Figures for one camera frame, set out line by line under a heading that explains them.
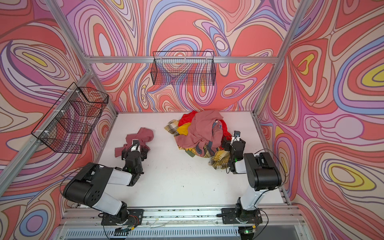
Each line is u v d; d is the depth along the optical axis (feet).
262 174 1.57
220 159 2.98
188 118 3.50
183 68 3.27
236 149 2.37
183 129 3.34
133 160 2.28
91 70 3.02
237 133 2.68
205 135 2.93
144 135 3.24
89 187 1.47
